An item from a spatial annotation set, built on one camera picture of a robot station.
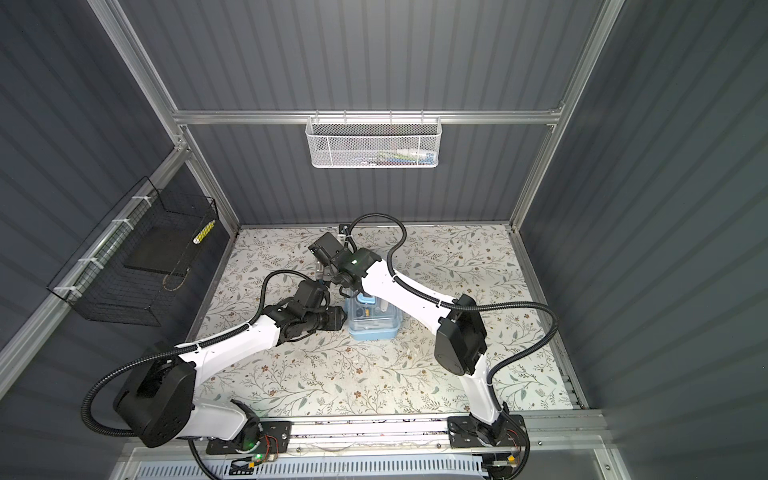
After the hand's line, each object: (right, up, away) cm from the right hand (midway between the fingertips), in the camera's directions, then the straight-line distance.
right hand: (338, 267), depth 84 cm
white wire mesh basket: (+8, +46, +28) cm, 55 cm away
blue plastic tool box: (+9, -15, +3) cm, 18 cm away
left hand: (0, -15, +4) cm, 15 cm away
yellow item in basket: (-37, +10, -3) cm, 38 cm away
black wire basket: (-48, 0, -11) cm, 50 cm away
